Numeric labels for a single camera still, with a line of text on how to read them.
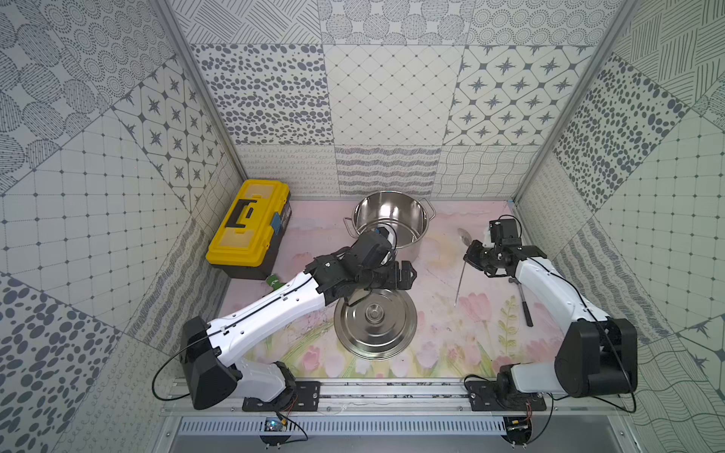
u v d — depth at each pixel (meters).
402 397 0.76
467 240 0.95
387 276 0.62
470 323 0.88
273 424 0.71
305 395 0.74
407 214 0.97
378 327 0.87
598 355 0.41
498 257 0.63
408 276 0.62
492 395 0.73
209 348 0.39
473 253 0.78
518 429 0.72
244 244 0.85
